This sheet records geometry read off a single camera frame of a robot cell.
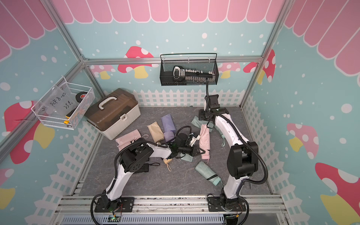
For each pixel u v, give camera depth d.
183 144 0.82
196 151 0.84
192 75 0.88
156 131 1.03
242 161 0.47
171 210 0.73
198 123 1.07
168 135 1.00
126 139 0.97
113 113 0.90
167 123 1.06
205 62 0.91
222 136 1.00
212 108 0.67
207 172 0.83
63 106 0.69
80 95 0.80
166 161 0.87
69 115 0.64
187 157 0.91
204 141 0.89
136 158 0.56
